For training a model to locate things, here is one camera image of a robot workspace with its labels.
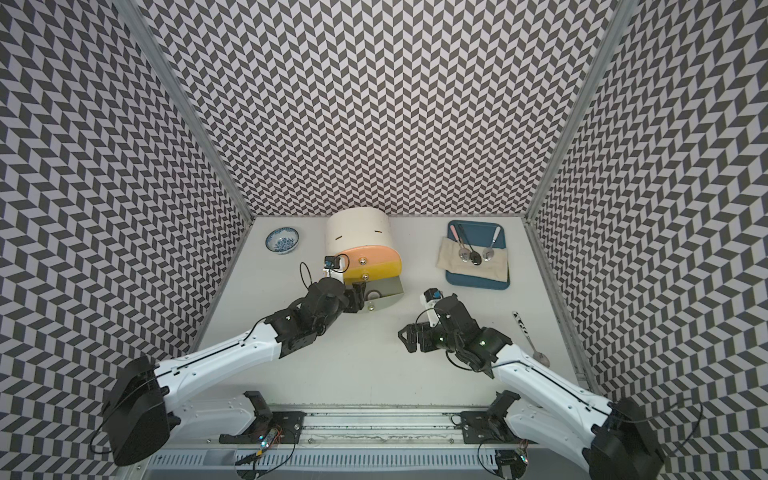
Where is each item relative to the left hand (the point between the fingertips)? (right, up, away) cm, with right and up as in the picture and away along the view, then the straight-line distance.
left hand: (355, 286), depth 80 cm
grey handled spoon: (+44, +8, +25) cm, 51 cm away
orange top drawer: (+3, +9, 0) cm, 9 cm away
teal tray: (+44, +16, +35) cm, 58 cm away
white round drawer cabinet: (-3, +17, +8) cm, 19 cm away
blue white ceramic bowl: (-32, +13, +29) cm, 45 cm away
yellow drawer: (+9, +4, +10) cm, 14 cm away
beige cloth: (+45, +3, +22) cm, 50 cm away
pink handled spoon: (+35, +8, +25) cm, 44 cm away
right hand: (+16, -13, -2) cm, 21 cm away
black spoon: (+39, +7, +26) cm, 48 cm away
